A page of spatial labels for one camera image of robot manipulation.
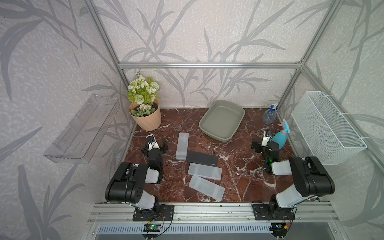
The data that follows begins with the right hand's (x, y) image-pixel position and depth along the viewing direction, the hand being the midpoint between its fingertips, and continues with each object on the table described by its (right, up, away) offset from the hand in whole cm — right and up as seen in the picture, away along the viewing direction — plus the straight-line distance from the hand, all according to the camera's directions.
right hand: (261, 138), depth 95 cm
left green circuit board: (-62, -40, -24) cm, 78 cm away
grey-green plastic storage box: (-23, +12, +16) cm, 30 cm away
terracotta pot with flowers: (-73, +26, -5) cm, 78 cm away
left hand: (-67, 0, -6) cm, 67 cm away
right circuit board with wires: (-1, -41, -23) cm, 47 cm away
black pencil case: (-39, -13, -1) cm, 41 cm away
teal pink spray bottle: (+11, +1, -3) cm, 11 cm away
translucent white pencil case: (-51, -10, 0) cm, 52 cm away
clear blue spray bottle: (+11, +15, +11) cm, 22 cm away
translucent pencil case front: (-35, -27, -12) cm, 46 cm away
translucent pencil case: (-36, -19, -7) cm, 41 cm away
